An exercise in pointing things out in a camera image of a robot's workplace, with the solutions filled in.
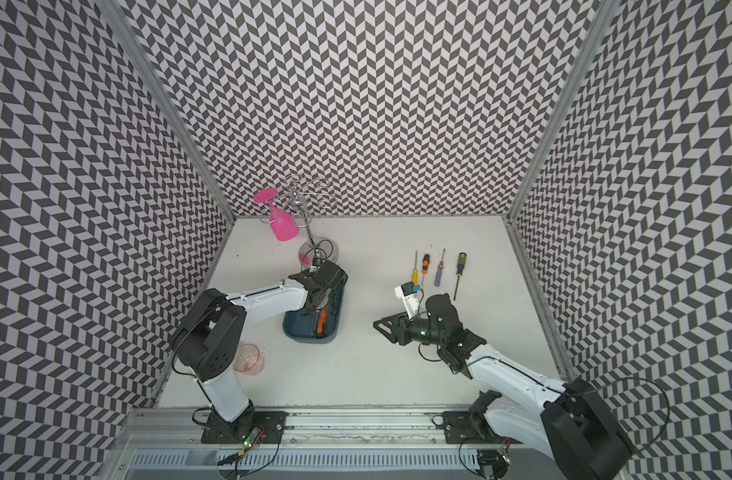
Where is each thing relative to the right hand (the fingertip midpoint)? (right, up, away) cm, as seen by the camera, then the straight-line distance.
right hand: (379, 330), depth 77 cm
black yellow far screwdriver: (+28, +13, +25) cm, 39 cm away
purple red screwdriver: (+21, +13, +24) cm, 34 cm away
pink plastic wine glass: (-31, +29, +19) cm, 47 cm away
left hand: (-22, +6, +17) cm, 28 cm away
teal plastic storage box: (-24, -2, +12) cm, 27 cm away
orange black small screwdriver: (+16, +16, +27) cm, 35 cm away
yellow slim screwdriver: (+12, +13, +25) cm, 30 cm away
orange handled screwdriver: (-17, -1, +11) cm, 21 cm away
